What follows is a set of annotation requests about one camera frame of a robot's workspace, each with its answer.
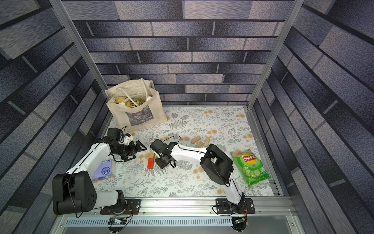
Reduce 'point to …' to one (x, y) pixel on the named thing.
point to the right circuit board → (242, 220)
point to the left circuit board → (115, 220)
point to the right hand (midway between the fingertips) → (161, 161)
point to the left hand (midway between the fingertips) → (141, 150)
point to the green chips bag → (250, 167)
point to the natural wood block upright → (199, 145)
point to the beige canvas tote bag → (135, 104)
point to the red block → (150, 163)
